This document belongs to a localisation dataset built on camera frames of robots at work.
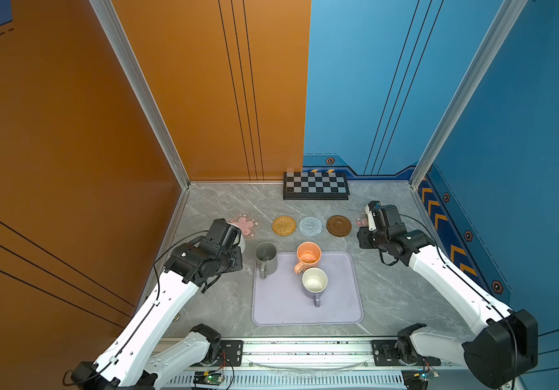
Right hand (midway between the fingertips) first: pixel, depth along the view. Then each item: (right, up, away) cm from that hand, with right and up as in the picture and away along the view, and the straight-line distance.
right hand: (359, 234), depth 83 cm
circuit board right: (+13, -41, -12) cm, 45 cm away
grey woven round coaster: (-15, +1, +20) cm, 25 cm away
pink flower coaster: (-42, +1, +22) cm, 48 cm away
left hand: (-41, -5, -10) cm, 42 cm away
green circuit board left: (-48, -41, -12) cm, 64 cm away
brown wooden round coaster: (-3, +1, +22) cm, 22 cm away
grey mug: (-33, -10, +6) cm, 35 cm away
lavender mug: (-15, -17, +4) cm, 23 cm away
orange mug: (-17, -9, +10) cm, 22 cm away
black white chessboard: (-11, +19, +33) cm, 40 cm away
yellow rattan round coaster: (-26, +1, +20) cm, 33 cm away
